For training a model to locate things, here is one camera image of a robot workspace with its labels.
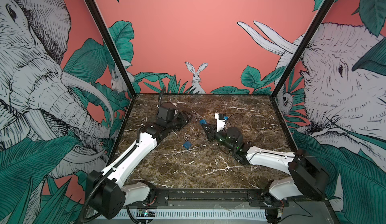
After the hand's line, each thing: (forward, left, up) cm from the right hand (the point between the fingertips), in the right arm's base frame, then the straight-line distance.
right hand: (200, 124), depth 75 cm
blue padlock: (-1, +8, -23) cm, 25 cm away
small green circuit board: (-36, +27, -22) cm, 50 cm away
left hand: (+4, +4, +3) cm, 6 cm away
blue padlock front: (+2, -1, 0) cm, 2 cm away
